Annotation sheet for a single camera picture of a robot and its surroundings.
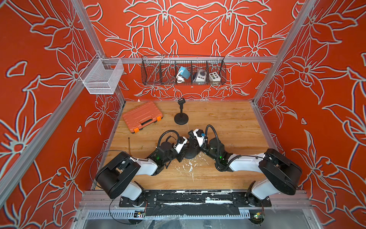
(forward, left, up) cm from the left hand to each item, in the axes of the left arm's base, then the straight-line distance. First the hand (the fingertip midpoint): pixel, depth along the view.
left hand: (188, 146), depth 85 cm
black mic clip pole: (-1, -2, +10) cm, 10 cm away
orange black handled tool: (+3, +40, -8) cm, 41 cm away
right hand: (+2, +1, +7) cm, 7 cm away
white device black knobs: (+40, -6, +24) cm, 47 cm away
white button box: (+42, -15, +22) cm, 50 cm away
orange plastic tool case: (+24, +35, -3) cm, 43 cm away
